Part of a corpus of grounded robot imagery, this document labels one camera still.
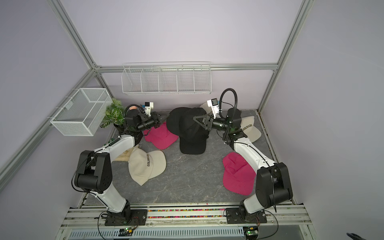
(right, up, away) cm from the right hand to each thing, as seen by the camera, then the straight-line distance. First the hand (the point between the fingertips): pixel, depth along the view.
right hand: (193, 118), depth 72 cm
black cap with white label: (0, -9, +3) cm, 10 cm away
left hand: (-13, +2, +11) cm, 17 cm away
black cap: (-8, -1, +9) cm, 12 cm away
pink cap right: (+26, -33, +12) cm, 43 cm away
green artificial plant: (-44, +4, +11) cm, 46 cm away
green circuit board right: (+29, -56, +1) cm, 63 cm away
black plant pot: (-45, -6, +18) cm, 49 cm away
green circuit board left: (-33, -56, +1) cm, 65 cm away
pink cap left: (-24, -11, +31) cm, 41 cm away
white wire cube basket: (-62, +3, +11) cm, 63 cm away
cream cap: (-29, -27, +14) cm, 42 cm away
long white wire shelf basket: (-19, +28, +27) cm, 44 cm away
